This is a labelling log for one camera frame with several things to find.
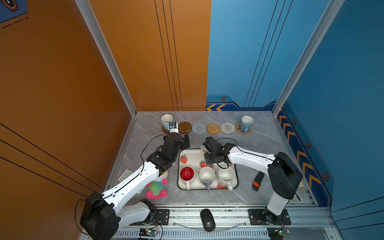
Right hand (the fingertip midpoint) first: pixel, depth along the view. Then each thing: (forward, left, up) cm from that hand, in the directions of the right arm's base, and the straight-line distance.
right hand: (206, 159), depth 89 cm
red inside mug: (-8, +12, -2) cm, 15 cm away
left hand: (+6, +14, +18) cm, 23 cm away
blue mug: (+23, -27, +5) cm, 36 cm away
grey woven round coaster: (+27, +5, -3) cm, 27 cm away
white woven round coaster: (+27, -17, -4) cm, 32 cm away
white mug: (-9, -11, -4) cm, 15 cm away
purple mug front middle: (-8, 0, -4) cm, 9 cm away
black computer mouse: (-31, +1, -4) cm, 31 cm away
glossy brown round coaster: (+27, +15, -3) cm, 31 cm away
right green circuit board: (-35, -33, -8) cm, 49 cm away
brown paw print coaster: (+26, -25, -4) cm, 36 cm away
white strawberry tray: (+4, +7, -6) cm, 10 cm away
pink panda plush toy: (-18, +27, 0) cm, 32 cm away
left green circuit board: (-35, +29, -6) cm, 46 cm away
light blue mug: (+29, +28, +4) cm, 41 cm away
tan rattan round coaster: (+27, -6, -4) cm, 28 cm away
